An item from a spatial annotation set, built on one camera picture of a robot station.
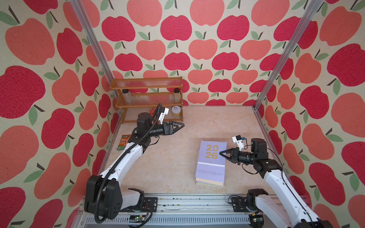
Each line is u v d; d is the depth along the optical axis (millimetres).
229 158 698
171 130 641
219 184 749
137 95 1161
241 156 676
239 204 733
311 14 708
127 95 981
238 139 733
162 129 665
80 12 706
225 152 744
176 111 1112
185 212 748
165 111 697
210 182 734
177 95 980
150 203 749
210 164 745
